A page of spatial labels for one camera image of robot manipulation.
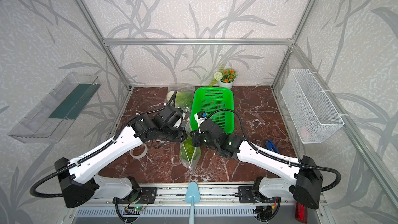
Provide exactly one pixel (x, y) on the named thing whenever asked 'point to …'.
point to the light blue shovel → (192, 196)
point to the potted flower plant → (225, 79)
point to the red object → (301, 212)
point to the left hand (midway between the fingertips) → (187, 138)
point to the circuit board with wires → (139, 205)
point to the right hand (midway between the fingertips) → (188, 133)
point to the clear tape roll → (140, 156)
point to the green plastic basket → (208, 99)
